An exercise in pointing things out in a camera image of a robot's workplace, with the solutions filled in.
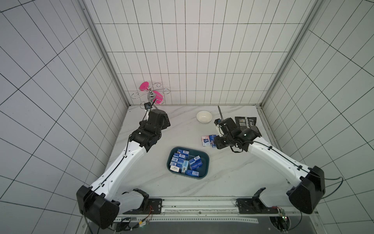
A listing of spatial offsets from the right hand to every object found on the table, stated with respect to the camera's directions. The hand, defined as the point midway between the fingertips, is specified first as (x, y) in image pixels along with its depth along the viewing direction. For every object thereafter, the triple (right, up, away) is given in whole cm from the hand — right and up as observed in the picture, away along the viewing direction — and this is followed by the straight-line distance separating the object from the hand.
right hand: (211, 141), depth 80 cm
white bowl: (-1, +14, +27) cm, 30 cm away
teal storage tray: (-4, -18, +2) cm, 19 cm away
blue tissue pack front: (-11, -18, -1) cm, 21 cm away
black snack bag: (+30, +9, +26) cm, 41 cm away
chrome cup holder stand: (-33, +34, +33) cm, 57 cm away
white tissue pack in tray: (-21, -15, -1) cm, 26 cm away
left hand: (-31, +11, -3) cm, 33 cm away
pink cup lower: (-32, +27, +7) cm, 42 cm away
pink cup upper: (-42, +34, +12) cm, 55 cm away
